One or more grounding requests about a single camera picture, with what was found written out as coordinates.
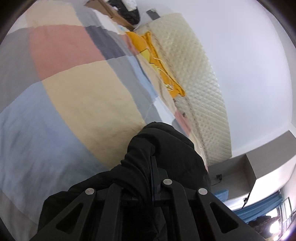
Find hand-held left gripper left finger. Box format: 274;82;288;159
29;183;140;241

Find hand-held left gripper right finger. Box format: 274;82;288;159
150;156;265;241

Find black puffer jacket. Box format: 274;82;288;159
37;122;211;241

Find blue towel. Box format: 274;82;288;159
212;189;229;202

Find checkered pastel duvet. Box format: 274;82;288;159
0;1;192;234

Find blue curtain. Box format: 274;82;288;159
232;192;284;224

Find cream quilted headboard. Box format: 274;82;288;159
135;13;232;166

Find brown patterned hanging garment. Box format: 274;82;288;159
247;215;281;232

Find white wardrobe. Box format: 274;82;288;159
207;130;296;202

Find yellow garment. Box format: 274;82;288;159
126;31;186;98

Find black bag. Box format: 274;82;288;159
107;0;141;25

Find white charging cable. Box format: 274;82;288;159
150;58;174;90

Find grey wall socket panel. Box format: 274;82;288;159
146;9;161;21

